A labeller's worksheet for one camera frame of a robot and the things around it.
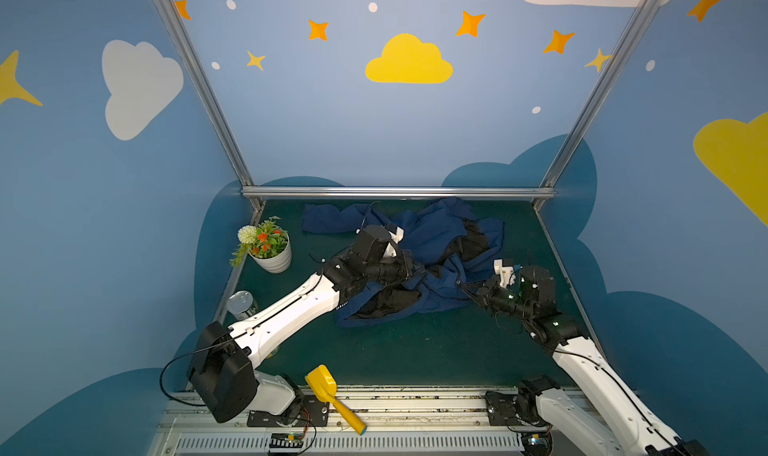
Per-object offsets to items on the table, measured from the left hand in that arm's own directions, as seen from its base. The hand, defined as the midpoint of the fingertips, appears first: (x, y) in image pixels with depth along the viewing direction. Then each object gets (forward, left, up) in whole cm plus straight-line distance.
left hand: (425, 264), depth 74 cm
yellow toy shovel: (-23, +26, -25) cm, 42 cm away
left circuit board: (-35, +34, -27) cm, 56 cm away
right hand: (-2, -10, -5) cm, 11 cm away
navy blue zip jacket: (+26, -9, -18) cm, 33 cm away
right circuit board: (-34, -29, -28) cm, 53 cm away
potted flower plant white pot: (+11, +45, -8) cm, 47 cm away
